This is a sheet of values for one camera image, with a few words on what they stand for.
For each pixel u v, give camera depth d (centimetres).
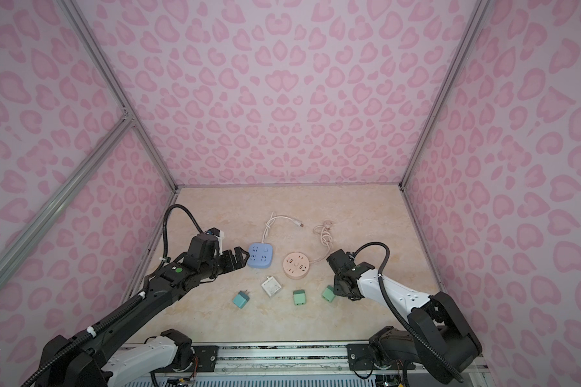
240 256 74
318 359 75
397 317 44
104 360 43
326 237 99
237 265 73
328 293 85
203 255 63
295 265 90
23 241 56
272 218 104
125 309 47
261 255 93
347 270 68
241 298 84
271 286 86
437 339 41
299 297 84
